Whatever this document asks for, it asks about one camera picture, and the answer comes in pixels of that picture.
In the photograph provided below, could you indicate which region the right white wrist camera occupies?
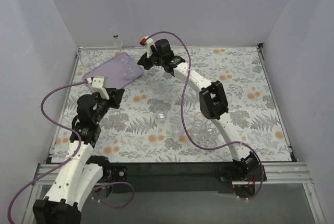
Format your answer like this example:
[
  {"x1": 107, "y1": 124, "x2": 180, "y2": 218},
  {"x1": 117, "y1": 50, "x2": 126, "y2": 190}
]
[{"x1": 140, "y1": 36, "x2": 156, "y2": 58}]

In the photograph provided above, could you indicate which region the purple plastic tray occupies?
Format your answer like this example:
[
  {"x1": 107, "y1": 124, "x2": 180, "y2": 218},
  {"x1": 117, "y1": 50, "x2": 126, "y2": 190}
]
[{"x1": 83, "y1": 53, "x2": 144, "y2": 89}]

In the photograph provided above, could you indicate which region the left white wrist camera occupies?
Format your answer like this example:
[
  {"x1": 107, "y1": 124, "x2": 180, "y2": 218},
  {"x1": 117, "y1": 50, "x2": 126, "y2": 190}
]
[{"x1": 85, "y1": 76, "x2": 110, "y2": 100}]

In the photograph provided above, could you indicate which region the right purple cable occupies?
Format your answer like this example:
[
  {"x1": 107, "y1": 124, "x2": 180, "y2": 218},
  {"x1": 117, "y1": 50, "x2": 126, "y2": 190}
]
[{"x1": 145, "y1": 31, "x2": 267, "y2": 201}]

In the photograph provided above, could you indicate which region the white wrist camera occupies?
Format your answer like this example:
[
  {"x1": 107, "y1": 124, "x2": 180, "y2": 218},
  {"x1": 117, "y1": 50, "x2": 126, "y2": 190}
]
[
  {"x1": 140, "y1": 36, "x2": 156, "y2": 58},
  {"x1": 85, "y1": 76, "x2": 110, "y2": 100}
]

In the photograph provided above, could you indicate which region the clear stemmed glass back left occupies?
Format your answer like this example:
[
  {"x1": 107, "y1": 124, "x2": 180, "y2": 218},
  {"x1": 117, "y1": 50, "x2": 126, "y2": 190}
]
[{"x1": 77, "y1": 47, "x2": 95, "y2": 72}]

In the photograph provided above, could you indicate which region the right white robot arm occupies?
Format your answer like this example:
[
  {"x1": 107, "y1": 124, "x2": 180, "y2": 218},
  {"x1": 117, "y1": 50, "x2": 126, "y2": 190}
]
[{"x1": 138, "y1": 37, "x2": 264, "y2": 182}]

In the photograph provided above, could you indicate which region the floral patterned tablecloth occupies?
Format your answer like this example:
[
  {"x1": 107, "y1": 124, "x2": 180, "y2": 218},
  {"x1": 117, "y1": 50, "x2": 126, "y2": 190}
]
[{"x1": 52, "y1": 46, "x2": 293, "y2": 164}]

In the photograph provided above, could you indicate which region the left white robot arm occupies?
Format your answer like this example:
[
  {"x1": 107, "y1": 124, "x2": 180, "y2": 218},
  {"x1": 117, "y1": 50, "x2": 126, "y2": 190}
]
[{"x1": 33, "y1": 88, "x2": 124, "y2": 223}]

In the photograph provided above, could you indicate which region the large clear tumbler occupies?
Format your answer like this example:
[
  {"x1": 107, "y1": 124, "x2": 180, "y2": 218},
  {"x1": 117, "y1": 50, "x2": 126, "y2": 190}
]
[
  {"x1": 124, "y1": 61, "x2": 138, "y2": 78},
  {"x1": 204, "y1": 120, "x2": 220, "y2": 140}
]

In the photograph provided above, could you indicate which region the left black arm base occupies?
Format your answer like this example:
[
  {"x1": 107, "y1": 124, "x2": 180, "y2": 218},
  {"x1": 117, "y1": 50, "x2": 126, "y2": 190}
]
[{"x1": 91, "y1": 166, "x2": 131, "y2": 199}]

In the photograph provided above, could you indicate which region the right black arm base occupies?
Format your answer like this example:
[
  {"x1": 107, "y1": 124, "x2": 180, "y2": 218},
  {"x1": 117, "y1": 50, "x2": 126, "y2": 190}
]
[{"x1": 216, "y1": 162, "x2": 267, "y2": 199}]

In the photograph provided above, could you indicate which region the clear champagne flute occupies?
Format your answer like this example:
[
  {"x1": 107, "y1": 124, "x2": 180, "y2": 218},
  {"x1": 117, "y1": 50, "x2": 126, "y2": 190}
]
[{"x1": 110, "y1": 26, "x2": 123, "y2": 56}]

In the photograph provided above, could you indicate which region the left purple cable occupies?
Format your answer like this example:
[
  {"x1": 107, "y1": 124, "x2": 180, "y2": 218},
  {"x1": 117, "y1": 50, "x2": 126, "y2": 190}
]
[{"x1": 7, "y1": 79, "x2": 136, "y2": 224}]

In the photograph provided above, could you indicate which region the purple cable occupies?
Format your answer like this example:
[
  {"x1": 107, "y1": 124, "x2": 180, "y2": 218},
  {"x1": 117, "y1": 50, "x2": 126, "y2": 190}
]
[
  {"x1": 145, "y1": 31, "x2": 267, "y2": 201},
  {"x1": 7, "y1": 79, "x2": 136, "y2": 224}
]

